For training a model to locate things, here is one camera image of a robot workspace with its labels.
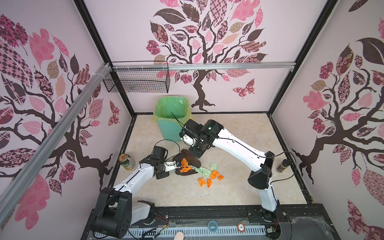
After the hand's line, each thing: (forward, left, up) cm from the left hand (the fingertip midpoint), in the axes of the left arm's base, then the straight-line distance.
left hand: (163, 169), depth 88 cm
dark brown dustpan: (+8, -8, -3) cm, 12 cm away
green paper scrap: (-2, -26, -1) cm, 26 cm away
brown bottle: (0, -71, +7) cm, 71 cm away
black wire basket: (+49, +17, +31) cm, 61 cm away
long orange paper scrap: (+1, -13, +1) cm, 13 cm away
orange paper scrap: (-3, -31, -1) cm, 31 cm away
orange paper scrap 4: (-8, -28, -1) cm, 29 cm away
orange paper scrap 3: (-8, -23, 0) cm, 24 cm away
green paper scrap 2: (+1, -31, -1) cm, 31 cm away
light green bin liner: (+38, -4, +14) cm, 41 cm away
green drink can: (+1, +19, +6) cm, 20 cm away
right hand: (+3, -20, +19) cm, 27 cm away
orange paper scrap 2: (-5, -34, -1) cm, 34 cm away
